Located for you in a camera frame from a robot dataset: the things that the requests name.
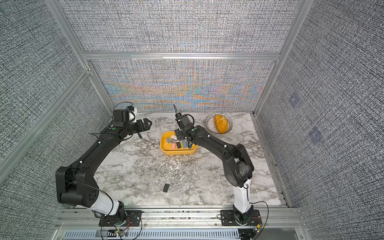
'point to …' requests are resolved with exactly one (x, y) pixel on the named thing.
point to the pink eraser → (173, 146)
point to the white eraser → (174, 137)
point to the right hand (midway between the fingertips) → (182, 126)
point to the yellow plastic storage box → (167, 148)
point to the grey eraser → (168, 140)
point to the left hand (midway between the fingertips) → (147, 122)
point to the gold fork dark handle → (139, 135)
